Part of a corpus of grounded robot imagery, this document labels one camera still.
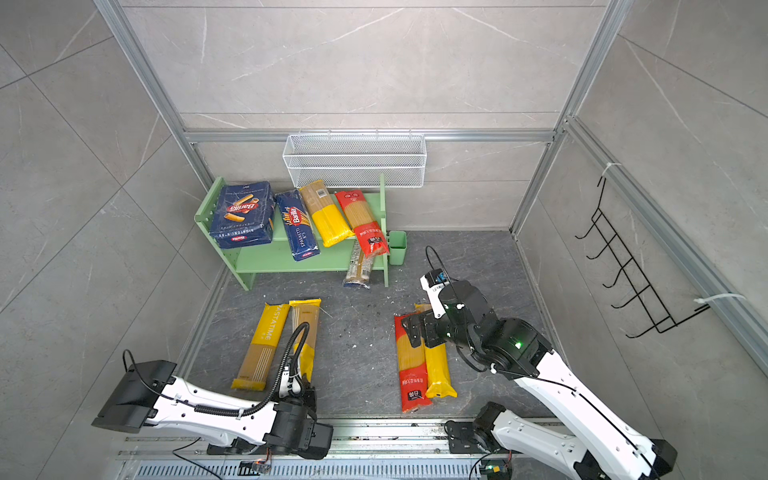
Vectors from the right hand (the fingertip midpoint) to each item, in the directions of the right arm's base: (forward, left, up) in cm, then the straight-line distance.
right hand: (423, 316), depth 66 cm
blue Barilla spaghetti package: (+23, +31, +5) cm, 39 cm away
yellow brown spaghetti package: (+28, +25, +4) cm, 38 cm away
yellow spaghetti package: (-8, -5, -22) cm, 24 cm away
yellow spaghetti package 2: (+11, +32, -16) cm, 38 cm away
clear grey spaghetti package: (+23, +17, -12) cm, 31 cm away
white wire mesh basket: (+58, +18, +4) cm, 61 cm away
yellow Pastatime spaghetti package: (-2, +46, -24) cm, 52 cm away
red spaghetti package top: (+24, +14, +4) cm, 28 cm away
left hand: (-8, +28, -19) cm, 35 cm away
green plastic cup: (+34, +5, -15) cm, 38 cm away
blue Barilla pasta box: (+28, +47, +6) cm, 55 cm away
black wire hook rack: (+15, -49, +5) cm, 51 cm away
